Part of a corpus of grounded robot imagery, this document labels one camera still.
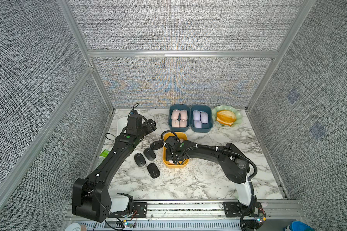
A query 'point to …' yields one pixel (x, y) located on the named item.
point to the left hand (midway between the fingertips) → (154, 122)
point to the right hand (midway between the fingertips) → (168, 153)
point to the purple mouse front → (204, 117)
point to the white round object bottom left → (73, 226)
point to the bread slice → (226, 123)
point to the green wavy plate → (236, 111)
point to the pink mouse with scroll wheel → (183, 114)
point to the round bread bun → (226, 117)
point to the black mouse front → (153, 170)
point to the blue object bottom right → (297, 225)
